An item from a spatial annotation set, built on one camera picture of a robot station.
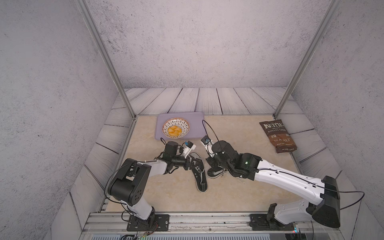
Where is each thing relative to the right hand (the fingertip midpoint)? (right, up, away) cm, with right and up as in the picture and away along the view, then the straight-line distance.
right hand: (208, 150), depth 73 cm
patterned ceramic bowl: (-19, +15, +41) cm, 48 cm away
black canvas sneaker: (-5, -14, +13) cm, 20 cm away
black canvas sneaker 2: (+4, -14, +12) cm, 19 cm away
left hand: (-3, -9, +11) cm, 15 cm away
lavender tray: (-7, +18, +45) cm, 49 cm away
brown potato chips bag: (+53, +5, +33) cm, 63 cm away
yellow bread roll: (-21, +8, +34) cm, 41 cm away
